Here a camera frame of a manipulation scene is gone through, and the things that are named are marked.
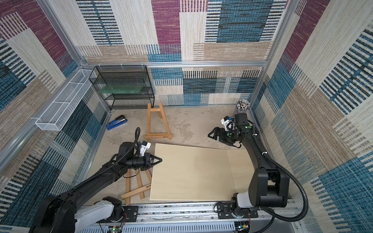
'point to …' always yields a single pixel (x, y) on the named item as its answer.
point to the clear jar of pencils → (242, 106)
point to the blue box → (118, 121)
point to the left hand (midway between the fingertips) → (161, 161)
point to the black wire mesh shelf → (125, 75)
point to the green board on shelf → (121, 89)
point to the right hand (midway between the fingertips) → (216, 139)
